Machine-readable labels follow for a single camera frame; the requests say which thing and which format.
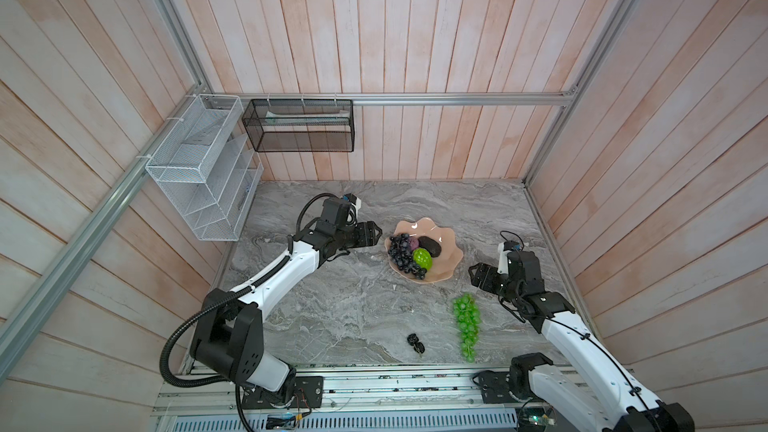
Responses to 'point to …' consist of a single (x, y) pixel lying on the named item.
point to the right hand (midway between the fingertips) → (479, 269)
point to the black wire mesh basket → (300, 125)
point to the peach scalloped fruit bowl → (443, 265)
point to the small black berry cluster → (413, 340)
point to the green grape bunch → (468, 315)
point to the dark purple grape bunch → (399, 252)
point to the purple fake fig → (414, 243)
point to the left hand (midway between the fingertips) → (373, 238)
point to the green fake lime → (422, 257)
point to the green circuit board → (540, 420)
